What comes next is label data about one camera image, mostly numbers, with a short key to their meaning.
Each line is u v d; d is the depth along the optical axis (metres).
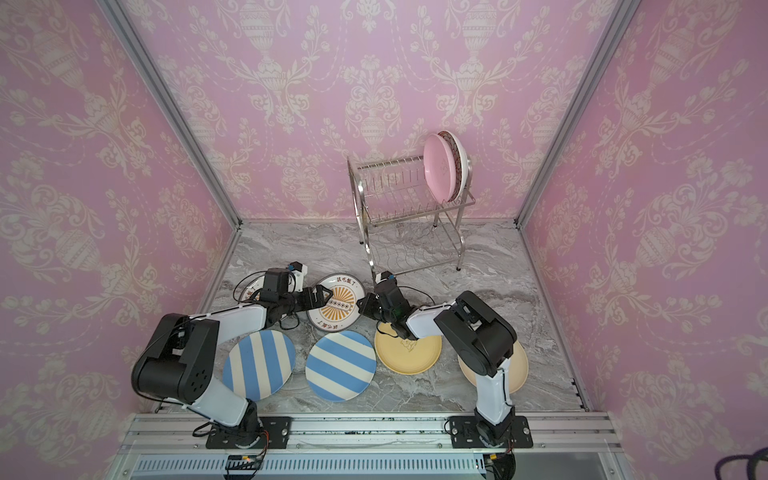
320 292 0.87
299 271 0.87
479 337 0.51
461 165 0.76
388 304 0.75
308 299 0.84
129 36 0.73
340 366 0.85
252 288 1.00
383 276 0.90
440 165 0.85
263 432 0.74
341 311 0.93
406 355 0.86
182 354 0.47
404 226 1.20
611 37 0.72
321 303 0.85
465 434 0.73
